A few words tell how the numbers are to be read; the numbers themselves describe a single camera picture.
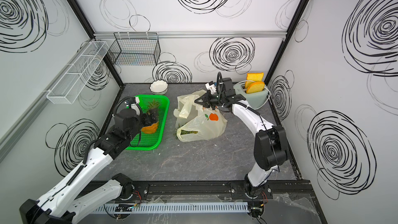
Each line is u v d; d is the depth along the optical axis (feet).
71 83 2.42
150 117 2.19
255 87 2.99
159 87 3.71
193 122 2.59
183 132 2.77
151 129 2.89
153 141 2.70
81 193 1.46
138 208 2.28
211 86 2.59
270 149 1.49
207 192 2.44
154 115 2.20
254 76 3.09
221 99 2.20
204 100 2.32
